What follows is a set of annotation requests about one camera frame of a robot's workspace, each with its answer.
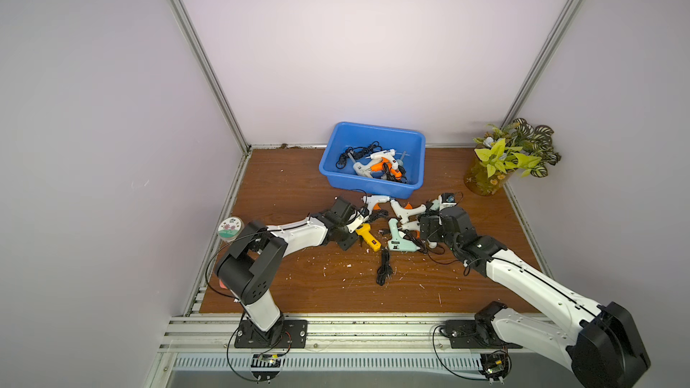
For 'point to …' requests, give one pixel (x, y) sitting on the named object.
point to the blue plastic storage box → (343, 136)
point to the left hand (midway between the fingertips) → (354, 233)
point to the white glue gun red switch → (388, 154)
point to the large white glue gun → (365, 171)
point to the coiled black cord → (384, 270)
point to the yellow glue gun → (364, 231)
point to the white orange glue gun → (404, 212)
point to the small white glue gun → (372, 201)
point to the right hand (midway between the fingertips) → (435, 215)
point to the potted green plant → (516, 147)
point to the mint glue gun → (397, 241)
